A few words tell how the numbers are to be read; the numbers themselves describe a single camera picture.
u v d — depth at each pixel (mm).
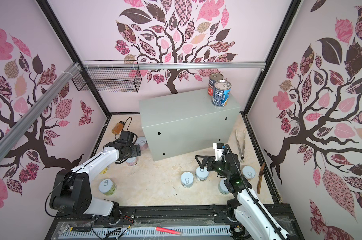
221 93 697
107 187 792
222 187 776
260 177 876
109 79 1217
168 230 698
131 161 866
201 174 833
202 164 684
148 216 753
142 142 968
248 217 570
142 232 697
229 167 600
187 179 807
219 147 699
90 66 914
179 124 705
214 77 759
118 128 1093
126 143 697
